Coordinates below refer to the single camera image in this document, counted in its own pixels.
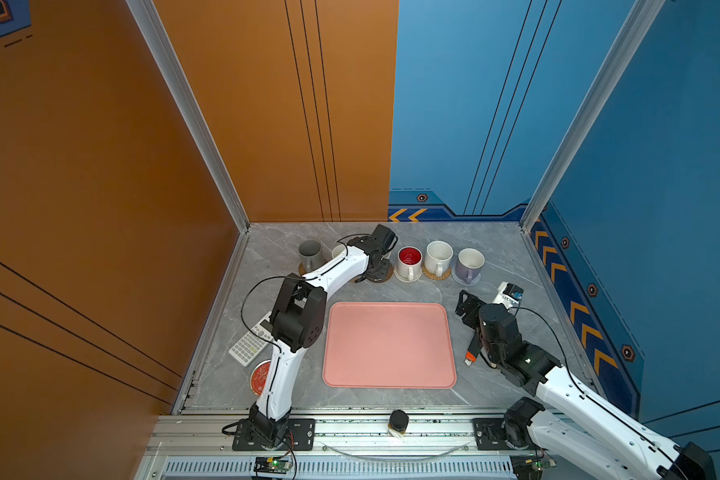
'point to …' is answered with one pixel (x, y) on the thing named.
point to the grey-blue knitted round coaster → (462, 281)
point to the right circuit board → (527, 467)
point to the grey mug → (311, 254)
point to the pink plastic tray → (389, 345)
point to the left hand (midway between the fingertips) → (376, 267)
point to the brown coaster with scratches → (378, 271)
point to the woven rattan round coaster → (433, 276)
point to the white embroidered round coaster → (406, 280)
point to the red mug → (408, 267)
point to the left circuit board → (271, 465)
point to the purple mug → (469, 263)
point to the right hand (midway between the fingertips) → (467, 300)
